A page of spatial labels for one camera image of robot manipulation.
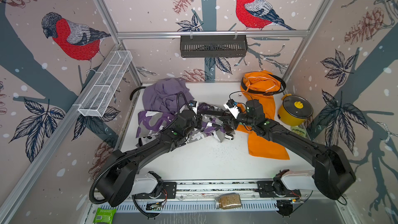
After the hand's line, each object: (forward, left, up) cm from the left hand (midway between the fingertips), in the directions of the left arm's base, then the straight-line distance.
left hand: (201, 110), depth 84 cm
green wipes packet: (-45, +43, -16) cm, 64 cm away
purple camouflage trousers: (-3, +28, -9) cm, 29 cm away
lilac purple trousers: (+21, +29, -11) cm, 37 cm away
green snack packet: (-5, -60, -16) cm, 62 cm away
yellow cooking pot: (+4, -56, -6) cm, 56 cm away
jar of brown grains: (-40, -12, -12) cm, 44 cm away
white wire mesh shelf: (+8, +50, +13) cm, 53 cm away
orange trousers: (+27, -41, -10) cm, 50 cm away
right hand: (-2, -12, +1) cm, 12 cm away
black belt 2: (+34, -63, -17) cm, 74 cm away
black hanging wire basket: (+48, -8, +10) cm, 49 cm away
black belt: (+29, +54, -18) cm, 64 cm away
